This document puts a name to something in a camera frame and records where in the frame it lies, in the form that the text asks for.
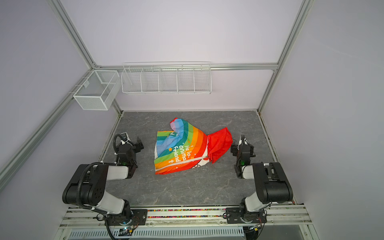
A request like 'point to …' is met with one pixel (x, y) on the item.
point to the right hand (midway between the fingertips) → (243, 144)
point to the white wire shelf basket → (167, 78)
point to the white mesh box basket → (98, 90)
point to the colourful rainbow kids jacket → (185, 147)
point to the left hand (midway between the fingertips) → (132, 140)
